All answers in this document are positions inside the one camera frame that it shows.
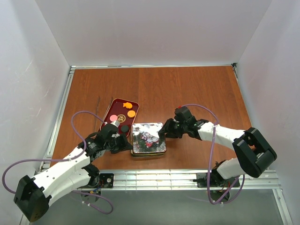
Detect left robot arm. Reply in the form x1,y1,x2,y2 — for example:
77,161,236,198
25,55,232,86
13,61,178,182
14,120,133,222

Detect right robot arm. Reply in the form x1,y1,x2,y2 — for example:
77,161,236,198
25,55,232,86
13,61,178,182
158,106,277,185

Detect pink cookie upper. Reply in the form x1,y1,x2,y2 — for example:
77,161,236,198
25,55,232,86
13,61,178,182
110,114,118,122

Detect dark red tray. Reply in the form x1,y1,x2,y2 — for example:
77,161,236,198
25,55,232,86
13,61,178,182
103,98,139,137

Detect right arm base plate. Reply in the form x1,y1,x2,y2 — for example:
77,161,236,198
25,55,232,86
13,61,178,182
193,172,235,188

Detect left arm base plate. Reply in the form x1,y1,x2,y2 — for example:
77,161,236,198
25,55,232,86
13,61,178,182
77,172,115,189

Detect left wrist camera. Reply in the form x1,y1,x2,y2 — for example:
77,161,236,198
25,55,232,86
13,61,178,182
111,120,120,128

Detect black sandwich cookie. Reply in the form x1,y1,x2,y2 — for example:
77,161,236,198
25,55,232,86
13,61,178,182
121,125,129,133

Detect metal tongs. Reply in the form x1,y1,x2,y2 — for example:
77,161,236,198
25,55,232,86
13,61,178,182
93,96,113,131

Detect aluminium table frame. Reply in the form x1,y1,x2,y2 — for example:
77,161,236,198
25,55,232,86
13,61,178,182
36,66,292,225

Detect fish shaped cookie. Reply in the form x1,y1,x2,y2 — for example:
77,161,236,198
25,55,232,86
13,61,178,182
123,102,133,109

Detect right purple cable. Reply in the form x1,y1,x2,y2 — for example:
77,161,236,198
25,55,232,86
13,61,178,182
180,104,246,205

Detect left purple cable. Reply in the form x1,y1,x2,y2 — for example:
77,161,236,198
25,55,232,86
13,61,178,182
1,111,114,214

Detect purple cable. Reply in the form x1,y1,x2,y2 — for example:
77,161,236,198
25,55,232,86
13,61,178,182
1,111,114,214
180,104,246,205

